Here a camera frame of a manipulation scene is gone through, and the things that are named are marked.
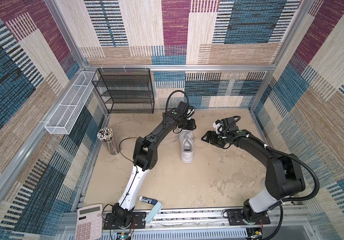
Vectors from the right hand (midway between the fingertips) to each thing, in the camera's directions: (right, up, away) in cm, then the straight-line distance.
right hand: (206, 141), depth 89 cm
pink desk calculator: (-59, -36, -18) cm, 71 cm away
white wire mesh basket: (-87, +13, +3) cm, 88 cm away
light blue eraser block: (-29, -32, -16) cm, 46 cm away
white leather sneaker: (-12, +2, +3) cm, 12 cm away
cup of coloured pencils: (-56, +4, -6) cm, 57 cm away
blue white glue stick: (-32, -29, -11) cm, 45 cm away
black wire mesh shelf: (-54, +35, +22) cm, 68 cm away
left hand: (-6, +10, +7) cm, 14 cm away
